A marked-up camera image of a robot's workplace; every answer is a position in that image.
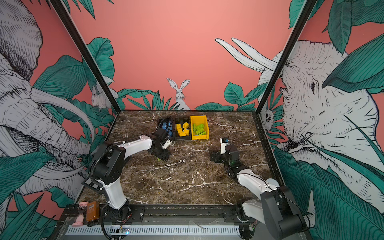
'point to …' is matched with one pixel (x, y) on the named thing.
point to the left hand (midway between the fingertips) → (164, 153)
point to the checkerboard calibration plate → (89, 182)
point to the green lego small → (159, 159)
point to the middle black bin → (182, 128)
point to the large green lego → (200, 126)
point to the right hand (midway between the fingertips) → (214, 148)
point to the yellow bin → (198, 120)
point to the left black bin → (163, 122)
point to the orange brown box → (93, 211)
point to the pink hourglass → (79, 218)
